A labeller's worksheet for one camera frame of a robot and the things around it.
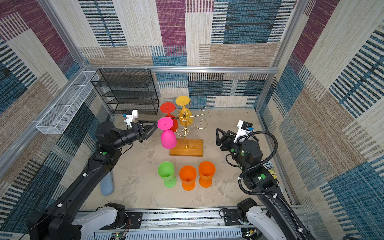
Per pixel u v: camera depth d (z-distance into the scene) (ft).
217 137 2.09
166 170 2.61
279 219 1.42
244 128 1.85
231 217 2.39
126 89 3.57
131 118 2.10
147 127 2.07
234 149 1.89
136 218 2.44
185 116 2.44
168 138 2.46
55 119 2.32
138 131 1.95
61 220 1.25
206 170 2.56
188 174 2.53
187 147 3.18
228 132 2.24
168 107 2.46
